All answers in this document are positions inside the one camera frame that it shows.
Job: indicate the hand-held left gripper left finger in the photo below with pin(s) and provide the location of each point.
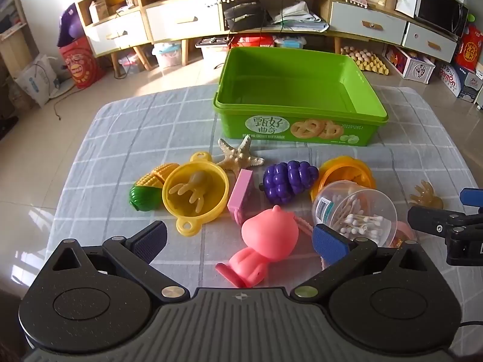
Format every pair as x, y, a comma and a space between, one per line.
149, 241

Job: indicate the translucent amber octopus toy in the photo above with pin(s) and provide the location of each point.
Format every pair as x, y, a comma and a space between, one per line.
426, 196

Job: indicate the black microwave oven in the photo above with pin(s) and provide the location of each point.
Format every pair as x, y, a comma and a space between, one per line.
439, 9

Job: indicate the orange pumpkin-shaped container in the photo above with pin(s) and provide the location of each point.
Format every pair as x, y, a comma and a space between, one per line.
339, 167

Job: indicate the beige starfish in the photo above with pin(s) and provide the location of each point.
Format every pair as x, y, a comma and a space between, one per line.
236, 160

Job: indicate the pink pig toy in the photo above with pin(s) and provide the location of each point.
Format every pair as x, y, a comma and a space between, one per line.
264, 233

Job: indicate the red cardboard box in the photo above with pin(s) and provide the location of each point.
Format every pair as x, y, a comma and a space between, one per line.
251, 41

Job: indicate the red printed bag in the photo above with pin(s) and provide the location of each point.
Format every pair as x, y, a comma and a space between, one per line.
81, 64

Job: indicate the beige octopus toy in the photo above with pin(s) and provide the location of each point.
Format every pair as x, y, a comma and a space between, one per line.
198, 181

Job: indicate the red printed carton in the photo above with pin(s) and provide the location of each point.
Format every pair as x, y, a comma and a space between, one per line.
469, 49

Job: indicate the black bag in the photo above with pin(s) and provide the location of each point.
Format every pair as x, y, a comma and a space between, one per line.
245, 17

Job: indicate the white cabinet drawer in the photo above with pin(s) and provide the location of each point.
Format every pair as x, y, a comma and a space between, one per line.
175, 20
364, 22
117, 34
430, 41

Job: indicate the clear storage box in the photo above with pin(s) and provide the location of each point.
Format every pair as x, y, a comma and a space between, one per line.
166, 54
130, 62

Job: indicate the yellow egg tray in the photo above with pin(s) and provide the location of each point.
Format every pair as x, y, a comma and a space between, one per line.
364, 60

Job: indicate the wooden cabinet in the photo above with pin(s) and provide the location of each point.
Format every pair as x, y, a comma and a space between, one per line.
169, 2

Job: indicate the wooden side shelf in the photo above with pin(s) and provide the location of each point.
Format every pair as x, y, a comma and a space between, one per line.
15, 45

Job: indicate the purple bag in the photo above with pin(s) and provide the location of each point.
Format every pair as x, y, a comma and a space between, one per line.
70, 24

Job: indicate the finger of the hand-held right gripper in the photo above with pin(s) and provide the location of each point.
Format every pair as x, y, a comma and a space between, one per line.
426, 218
471, 197

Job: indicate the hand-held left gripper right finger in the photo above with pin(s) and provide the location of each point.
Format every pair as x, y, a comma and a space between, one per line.
330, 247

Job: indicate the toy corn cob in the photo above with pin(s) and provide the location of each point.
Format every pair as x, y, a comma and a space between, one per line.
145, 196

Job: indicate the green plastic box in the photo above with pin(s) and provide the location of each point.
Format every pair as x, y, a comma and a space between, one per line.
286, 83

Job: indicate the white blue carton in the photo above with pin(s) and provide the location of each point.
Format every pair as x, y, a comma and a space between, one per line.
458, 81

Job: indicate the clear cotton swab jar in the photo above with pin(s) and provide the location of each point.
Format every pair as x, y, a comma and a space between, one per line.
339, 203

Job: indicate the clear pink rattle ball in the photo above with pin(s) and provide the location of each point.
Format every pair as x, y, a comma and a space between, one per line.
403, 232

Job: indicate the white printed crate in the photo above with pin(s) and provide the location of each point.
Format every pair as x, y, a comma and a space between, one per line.
411, 66

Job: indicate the pink toy block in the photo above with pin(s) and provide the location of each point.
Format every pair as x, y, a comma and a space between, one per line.
241, 192

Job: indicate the white woven bag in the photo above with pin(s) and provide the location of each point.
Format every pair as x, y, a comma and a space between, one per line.
37, 81

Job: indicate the purple toy grapes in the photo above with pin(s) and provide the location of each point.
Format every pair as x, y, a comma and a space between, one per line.
283, 183

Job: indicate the clear box with blue lid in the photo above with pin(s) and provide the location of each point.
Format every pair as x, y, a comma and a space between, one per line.
290, 41

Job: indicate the yellow plastic strainer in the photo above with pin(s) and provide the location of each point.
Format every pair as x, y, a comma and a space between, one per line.
213, 205

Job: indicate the white plastic bags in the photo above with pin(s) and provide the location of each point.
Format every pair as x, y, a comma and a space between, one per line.
302, 17

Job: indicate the grey checked tablecloth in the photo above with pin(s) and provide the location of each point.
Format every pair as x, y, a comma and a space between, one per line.
132, 128

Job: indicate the small cardboard box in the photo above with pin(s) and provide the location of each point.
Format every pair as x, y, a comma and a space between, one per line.
99, 11

